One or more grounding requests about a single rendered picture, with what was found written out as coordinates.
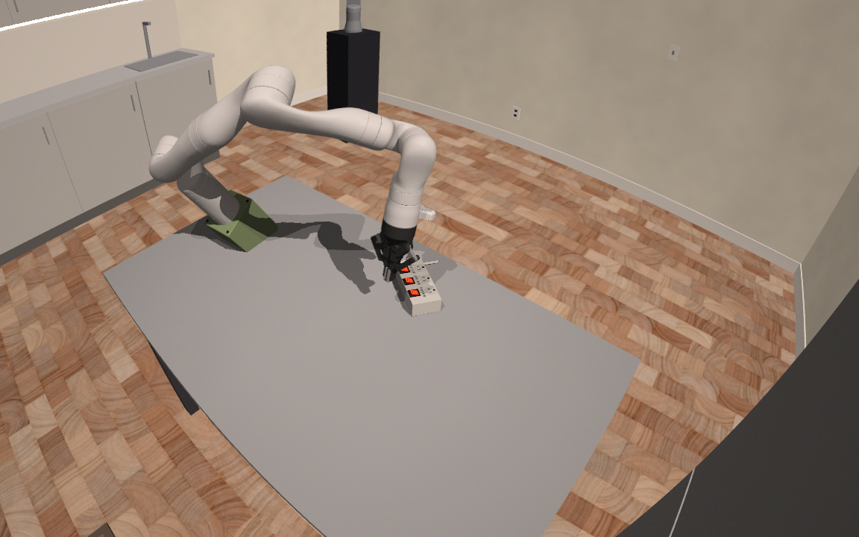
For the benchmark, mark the beige power strip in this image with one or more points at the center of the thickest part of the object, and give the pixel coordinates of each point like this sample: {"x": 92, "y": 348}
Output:
{"x": 418, "y": 288}

